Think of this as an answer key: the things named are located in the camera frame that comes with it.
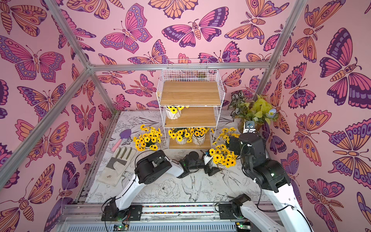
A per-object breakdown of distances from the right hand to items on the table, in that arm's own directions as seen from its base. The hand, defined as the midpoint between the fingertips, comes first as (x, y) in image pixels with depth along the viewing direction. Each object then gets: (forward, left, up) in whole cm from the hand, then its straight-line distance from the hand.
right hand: (246, 137), depth 65 cm
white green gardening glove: (-2, +71, -31) cm, 78 cm away
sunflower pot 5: (+16, +3, -20) cm, 26 cm away
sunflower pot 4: (+11, +50, -18) cm, 54 cm away
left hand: (0, +7, -28) cm, 28 cm away
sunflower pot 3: (+17, +20, -24) cm, 35 cm away
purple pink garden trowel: (+23, +74, -31) cm, 83 cm away
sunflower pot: (+18, +34, -3) cm, 39 cm away
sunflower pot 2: (+14, +31, -19) cm, 39 cm away
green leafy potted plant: (+26, -15, -9) cm, 31 cm away
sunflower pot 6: (-2, +8, -15) cm, 18 cm away
